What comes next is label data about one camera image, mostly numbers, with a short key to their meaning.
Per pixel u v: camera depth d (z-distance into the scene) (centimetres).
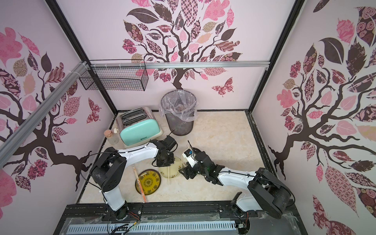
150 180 84
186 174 73
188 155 73
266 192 43
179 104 104
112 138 96
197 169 73
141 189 79
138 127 88
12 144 51
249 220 71
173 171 85
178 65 95
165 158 76
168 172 85
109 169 47
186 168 73
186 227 70
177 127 97
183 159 92
